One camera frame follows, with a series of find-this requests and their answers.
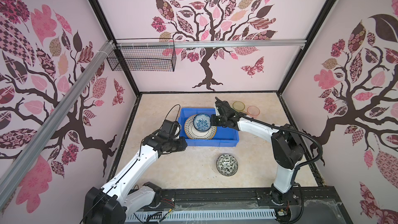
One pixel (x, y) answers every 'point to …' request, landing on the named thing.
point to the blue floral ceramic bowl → (201, 122)
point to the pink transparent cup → (253, 111)
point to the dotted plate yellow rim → (192, 132)
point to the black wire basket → (157, 54)
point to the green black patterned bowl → (227, 165)
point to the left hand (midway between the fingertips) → (185, 147)
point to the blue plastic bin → (224, 137)
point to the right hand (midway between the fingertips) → (209, 117)
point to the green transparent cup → (238, 106)
